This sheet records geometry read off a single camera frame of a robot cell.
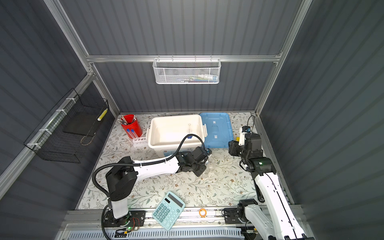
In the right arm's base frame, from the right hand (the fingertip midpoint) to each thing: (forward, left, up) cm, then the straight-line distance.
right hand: (235, 144), depth 76 cm
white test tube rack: (+14, +59, -19) cm, 64 cm away
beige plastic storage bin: (+23, +43, -20) cm, 52 cm away
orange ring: (-27, +17, -22) cm, 39 cm away
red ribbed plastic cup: (+19, +63, -7) cm, 66 cm away
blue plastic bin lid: (+27, +4, -21) cm, 34 cm away
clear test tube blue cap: (+14, +63, -8) cm, 65 cm away
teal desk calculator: (-27, +34, -19) cm, 48 cm away
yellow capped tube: (+17, -8, -20) cm, 28 cm away
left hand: (-5, +16, -15) cm, 23 cm away
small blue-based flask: (+21, +25, -16) cm, 36 cm away
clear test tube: (+14, +60, -6) cm, 62 cm away
